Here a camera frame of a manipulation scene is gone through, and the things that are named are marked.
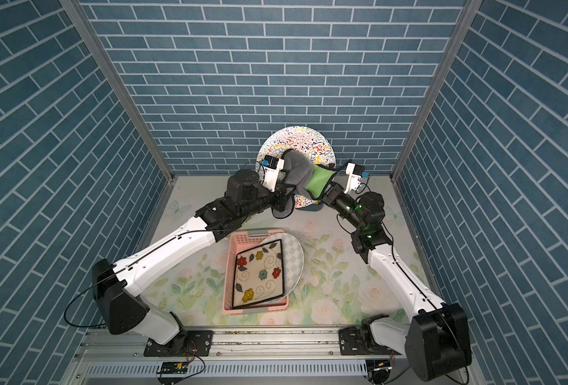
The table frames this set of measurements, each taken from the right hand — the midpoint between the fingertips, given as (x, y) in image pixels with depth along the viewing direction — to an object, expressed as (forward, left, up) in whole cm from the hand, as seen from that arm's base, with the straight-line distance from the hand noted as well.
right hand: (315, 182), depth 68 cm
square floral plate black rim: (-15, +18, -33) cm, 41 cm away
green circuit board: (-44, +38, -40) cm, 70 cm away
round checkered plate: (-11, +6, -27) cm, 30 cm away
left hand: (-1, +4, -2) cm, 4 cm away
